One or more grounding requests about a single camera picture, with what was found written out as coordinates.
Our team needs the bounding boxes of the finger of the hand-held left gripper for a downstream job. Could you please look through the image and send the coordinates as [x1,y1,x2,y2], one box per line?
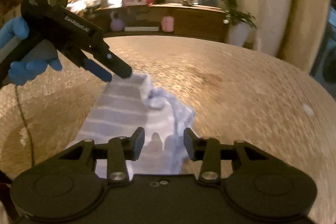
[101,46,133,79]
[83,57,113,83]

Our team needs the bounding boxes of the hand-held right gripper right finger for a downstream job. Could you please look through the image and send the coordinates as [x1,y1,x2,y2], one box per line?
[183,128,269,185]

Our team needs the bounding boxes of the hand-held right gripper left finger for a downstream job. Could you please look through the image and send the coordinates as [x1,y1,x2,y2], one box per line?
[59,127,145,185]

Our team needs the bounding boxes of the purple white striped shirt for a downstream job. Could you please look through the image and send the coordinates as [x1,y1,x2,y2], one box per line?
[64,73,196,180]

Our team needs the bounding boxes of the person's left hand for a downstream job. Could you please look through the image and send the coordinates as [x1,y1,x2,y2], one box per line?
[0,17,63,86]

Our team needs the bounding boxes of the white toy figure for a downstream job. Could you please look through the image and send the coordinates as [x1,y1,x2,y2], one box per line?
[67,0,92,13]

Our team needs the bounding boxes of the purple kettlebell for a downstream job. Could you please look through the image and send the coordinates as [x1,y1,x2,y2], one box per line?
[110,12,124,31]

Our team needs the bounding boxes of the white flat box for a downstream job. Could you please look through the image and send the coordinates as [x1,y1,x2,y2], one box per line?
[124,22,160,32]

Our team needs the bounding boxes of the pink container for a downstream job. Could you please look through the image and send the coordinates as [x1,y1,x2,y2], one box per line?
[161,15,175,33]

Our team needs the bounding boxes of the wooden television cabinet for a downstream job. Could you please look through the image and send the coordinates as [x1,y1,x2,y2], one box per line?
[63,2,229,42]

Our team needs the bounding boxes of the white plant pot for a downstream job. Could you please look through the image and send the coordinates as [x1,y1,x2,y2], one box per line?
[228,22,252,46]

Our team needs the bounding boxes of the cream curtain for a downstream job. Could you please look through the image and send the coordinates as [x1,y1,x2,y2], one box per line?
[236,0,334,72]

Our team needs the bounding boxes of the thin dark cable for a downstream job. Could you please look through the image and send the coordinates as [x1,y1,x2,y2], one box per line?
[14,84,36,168]

